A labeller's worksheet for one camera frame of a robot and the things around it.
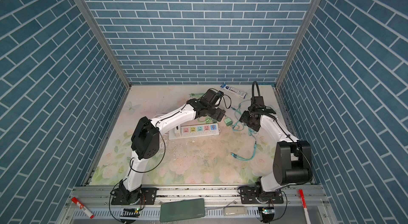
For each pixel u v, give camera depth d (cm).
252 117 66
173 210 70
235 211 67
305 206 71
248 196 73
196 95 116
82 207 69
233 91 116
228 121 98
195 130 94
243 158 86
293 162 44
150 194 74
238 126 99
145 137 52
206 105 71
